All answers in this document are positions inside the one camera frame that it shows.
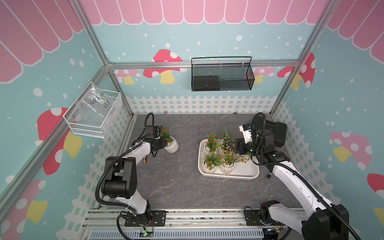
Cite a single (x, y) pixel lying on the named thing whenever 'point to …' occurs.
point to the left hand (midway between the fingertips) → (165, 144)
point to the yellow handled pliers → (145, 159)
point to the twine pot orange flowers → (211, 162)
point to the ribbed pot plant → (226, 166)
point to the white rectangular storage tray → (241, 170)
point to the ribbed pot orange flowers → (213, 145)
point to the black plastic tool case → (279, 130)
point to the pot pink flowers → (226, 141)
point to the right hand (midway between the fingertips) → (232, 141)
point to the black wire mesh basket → (222, 73)
